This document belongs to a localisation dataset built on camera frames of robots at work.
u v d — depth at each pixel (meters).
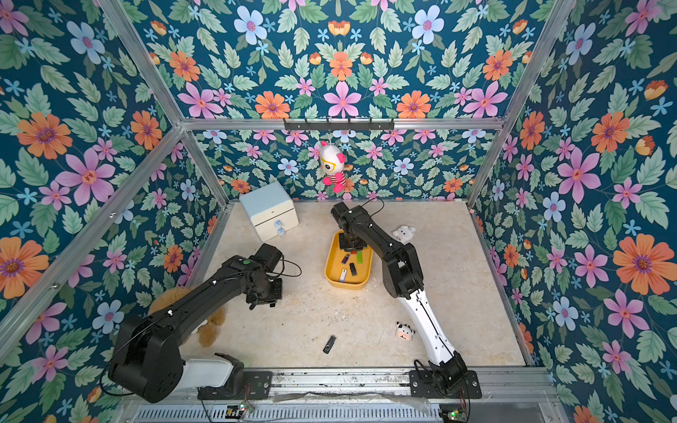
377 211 0.81
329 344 0.81
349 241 0.89
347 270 0.96
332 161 0.97
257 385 0.73
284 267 0.73
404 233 1.04
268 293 0.71
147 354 0.41
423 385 0.73
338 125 0.93
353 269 0.97
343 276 0.96
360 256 1.02
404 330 0.82
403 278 0.65
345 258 1.01
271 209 0.98
